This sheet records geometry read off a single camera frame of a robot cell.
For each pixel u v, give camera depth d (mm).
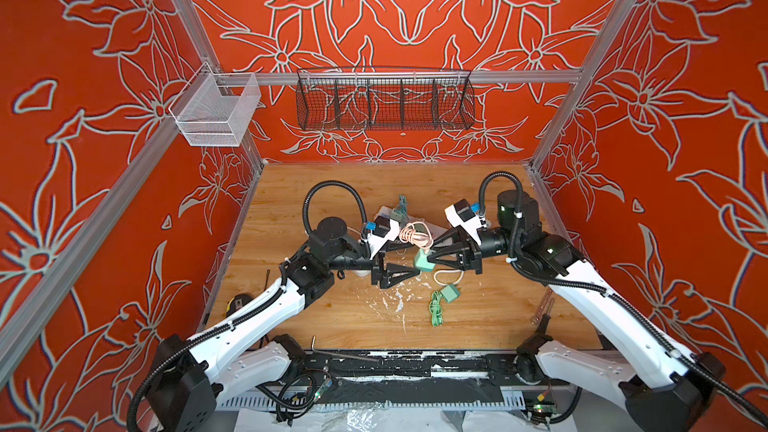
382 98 983
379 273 569
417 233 595
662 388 386
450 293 836
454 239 589
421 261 590
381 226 544
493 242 558
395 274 576
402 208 953
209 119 899
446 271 879
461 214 525
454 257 570
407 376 727
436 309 811
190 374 384
